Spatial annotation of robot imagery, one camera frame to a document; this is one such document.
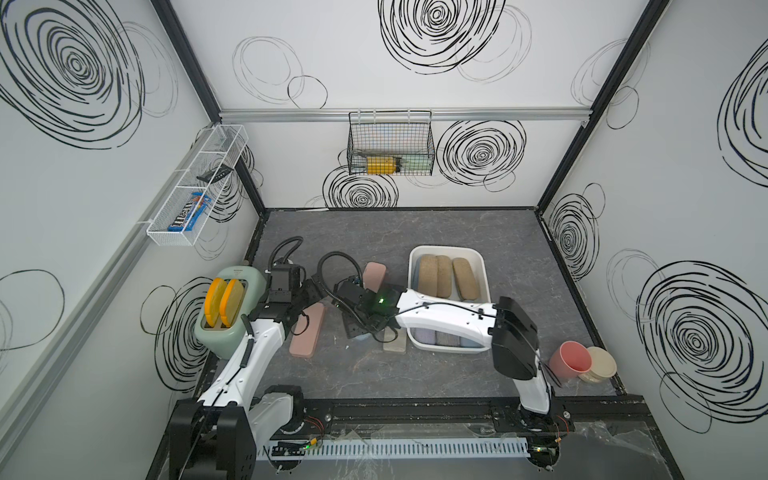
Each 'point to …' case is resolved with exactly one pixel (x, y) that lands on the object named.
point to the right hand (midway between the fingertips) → (355, 322)
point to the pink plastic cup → (570, 360)
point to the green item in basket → (416, 162)
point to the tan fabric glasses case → (428, 275)
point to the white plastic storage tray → (475, 258)
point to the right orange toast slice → (231, 301)
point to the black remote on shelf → (223, 171)
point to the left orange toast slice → (214, 299)
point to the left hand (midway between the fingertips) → (311, 287)
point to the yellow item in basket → (381, 165)
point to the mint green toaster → (219, 341)
